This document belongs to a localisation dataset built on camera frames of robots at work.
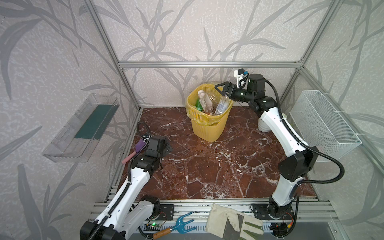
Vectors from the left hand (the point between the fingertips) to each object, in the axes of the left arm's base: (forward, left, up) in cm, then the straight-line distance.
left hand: (164, 143), depth 81 cm
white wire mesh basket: (-2, -73, +20) cm, 76 cm away
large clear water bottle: (+20, -33, +11) cm, 40 cm away
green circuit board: (-36, +1, -16) cm, 39 cm away
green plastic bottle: (+19, -19, +10) cm, 29 cm away
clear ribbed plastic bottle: (+19, -23, +13) cm, 33 cm away
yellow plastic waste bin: (+9, -24, +3) cm, 26 cm away
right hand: (+19, -29, +25) cm, 43 cm away
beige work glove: (-36, -34, -14) cm, 52 cm away
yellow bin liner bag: (+10, -21, +10) cm, 25 cm away
